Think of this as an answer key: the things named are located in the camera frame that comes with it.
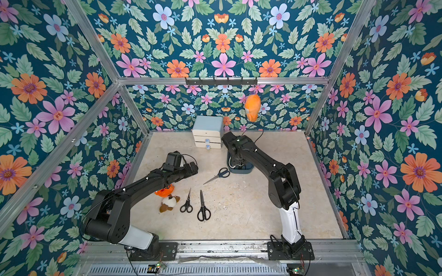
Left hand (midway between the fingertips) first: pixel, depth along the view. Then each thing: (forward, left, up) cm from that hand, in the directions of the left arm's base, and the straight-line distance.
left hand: (193, 167), depth 92 cm
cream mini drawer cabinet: (+21, -8, +6) cm, 23 cm away
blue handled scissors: (0, -16, -7) cm, 17 cm away
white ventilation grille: (-46, -15, -8) cm, 49 cm away
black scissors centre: (-22, -5, -7) cm, 24 cm away
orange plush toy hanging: (+26, -35, +19) cm, 48 cm away
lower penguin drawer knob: (+18, -7, -5) cm, 20 cm away
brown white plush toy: (-16, +13, -6) cm, 21 cm away
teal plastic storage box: (+2, -29, -8) cm, 30 cm away
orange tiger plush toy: (-12, +14, -2) cm, 19 cm away
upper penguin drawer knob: (+19, -7, 0) cm, 20 cm away
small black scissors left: (-19, +3, -8) cm, 20 cm away
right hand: (+1, -27, +4) cm, 27 cm away
